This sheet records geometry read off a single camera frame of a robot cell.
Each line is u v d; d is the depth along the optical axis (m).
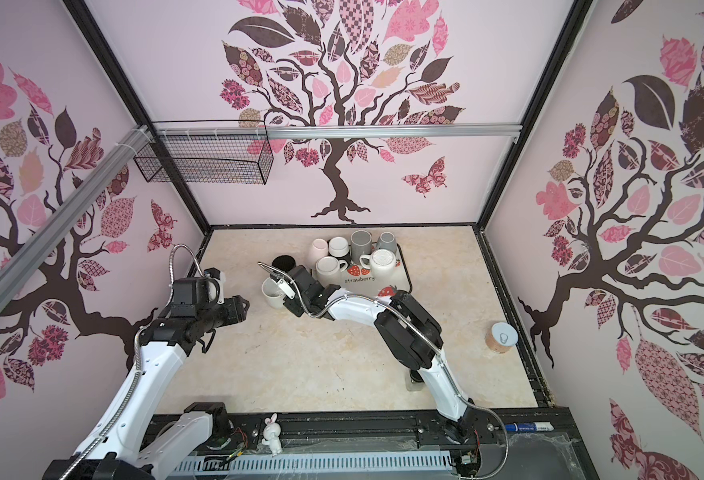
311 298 0.71
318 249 1.00
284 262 0.97
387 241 1.03
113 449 0.39
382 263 0.98
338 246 1.02
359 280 1.03
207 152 0.95
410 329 0.47
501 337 0.84
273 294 0.90
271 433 0.71
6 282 0.52
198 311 0.58
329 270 0.97
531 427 0.73
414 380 0.74
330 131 0.93
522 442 0.72
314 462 0.64
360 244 1.00
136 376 0.46
